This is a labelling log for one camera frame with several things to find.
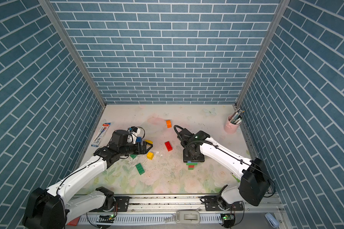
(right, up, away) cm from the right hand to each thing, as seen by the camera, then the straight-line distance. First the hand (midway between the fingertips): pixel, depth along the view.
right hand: (190, 160), depth 79 cm
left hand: (-23, +8, +2) cm, 24 cm away
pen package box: (-63, +12, +22) cm, 67 cm away
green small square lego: (0, -7, +6) cm, 9 cm away
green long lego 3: (-30, -7, +6) cm, 31 cm away
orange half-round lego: (-15, +19, +29) cm, 38 cm away
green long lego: (+1, -2, +1) cm, 2 cm away
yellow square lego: (-25, 0, +9) cm, 27 cm away
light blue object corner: (+39, -26, -12) cm, 48 cm away
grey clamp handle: (-4, -24, -11) cm, 27 cm away
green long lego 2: (-36, 0, +11) cm, 37 cm away
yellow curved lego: (-27, +8, +17) cm, 33 cm away
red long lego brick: (-14, +5, +16) cm, 21 cm away
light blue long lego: (-1, +2, -8) cm, 9 cm away
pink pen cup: (+29, +18, +19) cm, 39 cm away
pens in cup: (+33, +24, +17) cm, 44 cm away
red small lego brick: (0, -4, +3) cm, 5 cm away
